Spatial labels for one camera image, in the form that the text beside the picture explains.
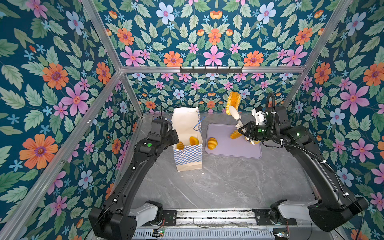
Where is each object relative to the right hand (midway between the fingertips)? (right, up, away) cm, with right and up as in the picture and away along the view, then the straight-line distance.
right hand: (240, 128), depth 68 cm
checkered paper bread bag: (-28, +3, +25) cm, 37 cm away
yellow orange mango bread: (-24, -9, +31) cm, 40 cm away
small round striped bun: (-11, -10, +31) cm, 34 cm away
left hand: (-30, -1, +7) cm, 30 cm away
